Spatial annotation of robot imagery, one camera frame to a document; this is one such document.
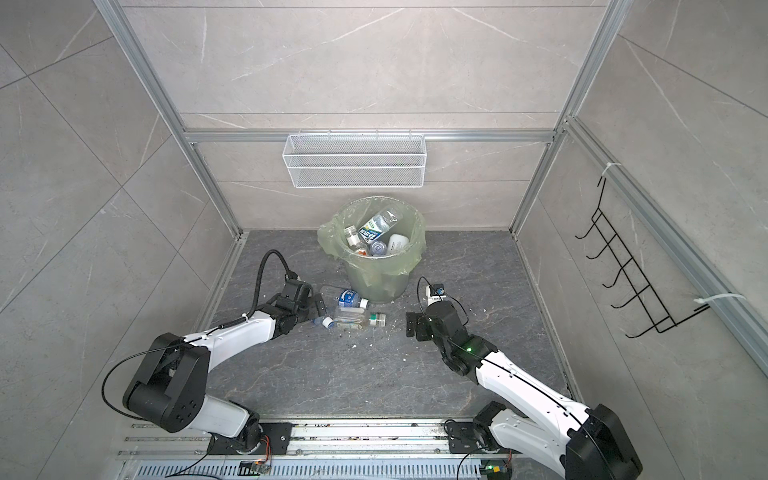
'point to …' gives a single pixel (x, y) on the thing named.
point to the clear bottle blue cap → (378, 248)
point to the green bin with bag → (375, 279)
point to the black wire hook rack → (625, 265)
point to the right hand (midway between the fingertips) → (421, 310)
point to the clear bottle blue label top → (348, 298)
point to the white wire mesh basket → (355, 161)
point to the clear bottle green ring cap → (357, 318)
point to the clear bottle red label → (355, 242)
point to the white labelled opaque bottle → (397, 243)
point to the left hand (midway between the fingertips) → (311, 299)
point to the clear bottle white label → (373, 228)
